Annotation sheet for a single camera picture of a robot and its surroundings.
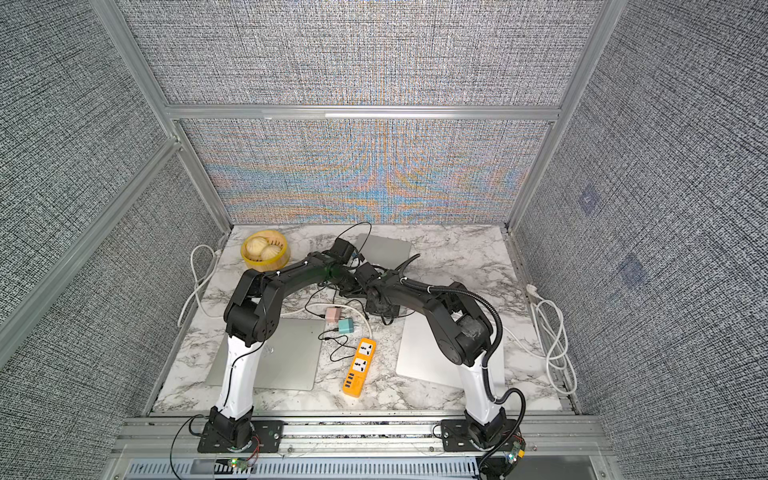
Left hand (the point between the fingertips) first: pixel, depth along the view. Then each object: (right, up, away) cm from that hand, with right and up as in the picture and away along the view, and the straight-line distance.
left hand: (378, 292), depth 97 cm
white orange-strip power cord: (-58, -4, 0) cm, 58 cm away
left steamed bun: (-44, +16, +9) cm, 48 cm away
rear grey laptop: (+2, +13, +16) cm, 21 cm away
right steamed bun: (-38, +13, +7) cm, 41 cm away
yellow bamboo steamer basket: (-44, +10, +9) cm, 46 cm away
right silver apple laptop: (+12, -18, -10) cm, 24 cm away
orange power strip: (-5, -22, -17) cm, 28 cm away
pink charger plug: (-14, -6, -4) cm, 16 cm away
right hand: (0, -3, -1) cm, 3 cm away
